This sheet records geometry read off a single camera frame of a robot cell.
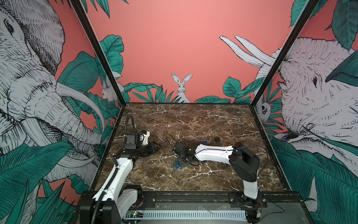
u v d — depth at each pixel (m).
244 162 0.48
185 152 0.67
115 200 0.42
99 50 0.85
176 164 0.85
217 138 1.01
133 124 1.07
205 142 0.98
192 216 0.70
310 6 0.69
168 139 0.98
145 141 0.74
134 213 0.70
